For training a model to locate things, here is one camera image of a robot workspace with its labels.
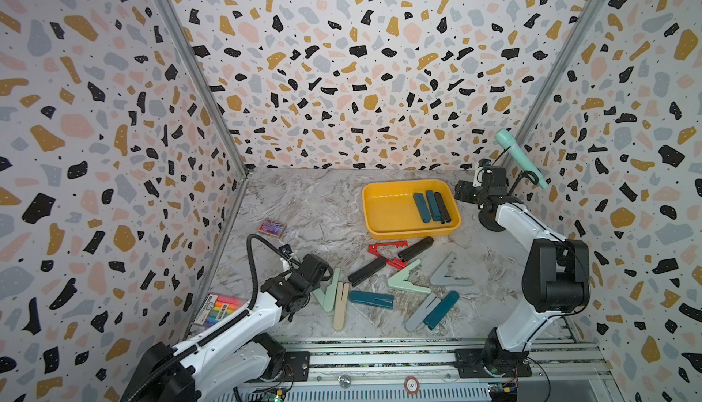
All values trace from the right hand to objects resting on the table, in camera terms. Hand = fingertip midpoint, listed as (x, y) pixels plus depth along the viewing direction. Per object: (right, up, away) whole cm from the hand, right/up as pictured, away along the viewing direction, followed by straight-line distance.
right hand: (472, 185), depth 95 cm
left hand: (-53, -28, -11) cm, 61 cm away
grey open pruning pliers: (-13, -31, -5) cm, 34 cm away
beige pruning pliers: (-44, -36, -12) cm, 58 cm away
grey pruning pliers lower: (-19, -38, -13) cm, 45 cm away
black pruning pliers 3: (-37, -28, -5) cm, 47 cm away
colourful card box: (-72, -15, +6) cm, 74 cm away
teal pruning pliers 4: (-15, -39, -14) cm, 44 cm away
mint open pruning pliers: (-27, -31, -7) cm, 41 cm away
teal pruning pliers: (-14, -8, +16) cm, 23 cm away
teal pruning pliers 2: (-10, -8, +13) cm, 18 cm away
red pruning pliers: (-27, -26, -2) cm, 38 cm away
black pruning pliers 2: (-19, -22, +2) cm, 30 cm away
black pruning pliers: (-7, -9, +11) cm, 16 cm away
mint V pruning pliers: (-49, -36, -11) cm, 61 cm away
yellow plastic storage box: (-27, -10, +14) cm, 32 cm away
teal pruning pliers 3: (-35, -35, -11) cm, 51 cm away
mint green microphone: (+6, +14, -12) cm, 19 cm away
